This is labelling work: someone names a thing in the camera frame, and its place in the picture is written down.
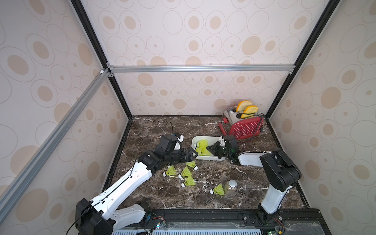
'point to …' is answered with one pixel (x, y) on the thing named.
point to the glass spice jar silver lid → (230, 189)
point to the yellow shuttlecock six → (192, 164)
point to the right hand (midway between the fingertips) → (204, 149)
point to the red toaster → (233, 125)
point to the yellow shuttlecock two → (201, 142)
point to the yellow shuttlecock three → (170, 171)
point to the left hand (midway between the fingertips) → (195, 155)
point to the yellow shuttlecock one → (218, 190)
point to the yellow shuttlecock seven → (202, 151)
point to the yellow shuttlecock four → (189, 181)
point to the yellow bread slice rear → (243, 105)
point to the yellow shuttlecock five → (185, 173)
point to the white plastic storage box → (211, 140)
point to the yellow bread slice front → (251, 109)
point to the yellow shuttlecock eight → (210, 154)
